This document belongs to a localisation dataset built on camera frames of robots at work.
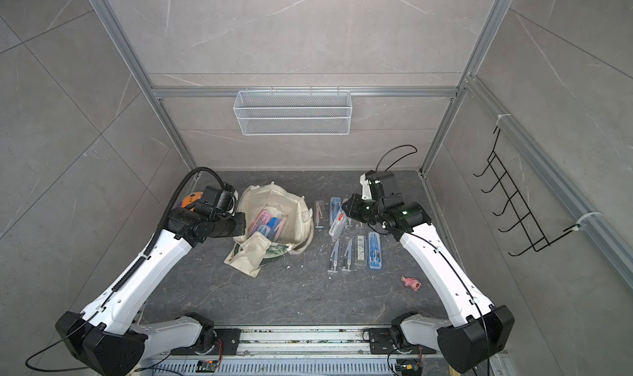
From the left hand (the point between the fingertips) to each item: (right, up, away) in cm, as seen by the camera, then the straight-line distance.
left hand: (245, 220), depth 76 cm
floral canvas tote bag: (+1, -10, +2) cm, 10 cm away
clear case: (+29, -15, +15) cm, 36 cm away
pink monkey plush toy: (+55, -22, +7) cm, 60 cm away
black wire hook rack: (+79, -1, -14) cm, 80 cm away
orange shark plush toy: (-29, +7, +21) cm, 36 cm away
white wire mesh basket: (+12, +42, +24) cm, 50 cm away
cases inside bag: (+2, -3, +22) cm, 22 cm away
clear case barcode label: (+39, -12, +16) cm, 44 cm away
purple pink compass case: (+29, 0, -3) cm, 29 cm away
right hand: (+32, +5, -3) cm, 32 cm away
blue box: (+44, -14, +16) cm, 49 cm away
